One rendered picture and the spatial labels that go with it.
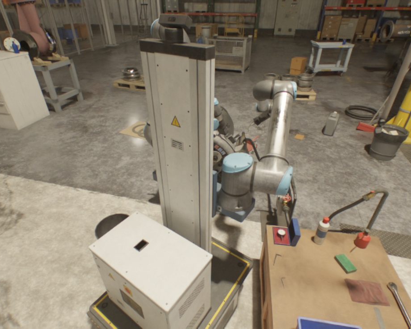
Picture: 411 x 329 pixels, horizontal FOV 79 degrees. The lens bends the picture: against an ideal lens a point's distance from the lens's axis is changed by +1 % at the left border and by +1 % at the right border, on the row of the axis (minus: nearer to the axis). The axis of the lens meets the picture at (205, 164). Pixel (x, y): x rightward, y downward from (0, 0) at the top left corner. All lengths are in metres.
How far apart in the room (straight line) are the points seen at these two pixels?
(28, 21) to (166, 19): 5.17
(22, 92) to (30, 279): 3.63
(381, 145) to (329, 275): 2.69
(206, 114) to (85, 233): 2.07
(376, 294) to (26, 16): 6.22
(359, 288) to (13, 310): 2.39
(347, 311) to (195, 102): 1.41
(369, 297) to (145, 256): 1.30
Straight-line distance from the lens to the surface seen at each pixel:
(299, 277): 1.82
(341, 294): 1.85
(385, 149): 4.27
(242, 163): 1.22
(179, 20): 1.05
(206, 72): 0.98
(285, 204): 2.29
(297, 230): 1.90
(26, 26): 6.12
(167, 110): 1.17
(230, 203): 1.32
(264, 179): 1.22
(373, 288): 1.94
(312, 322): 1.58
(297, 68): 8.42
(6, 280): 2.79
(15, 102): 5.46
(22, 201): 3.55
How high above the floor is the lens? 1.92
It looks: 33 degrees down
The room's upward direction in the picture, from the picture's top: straight up
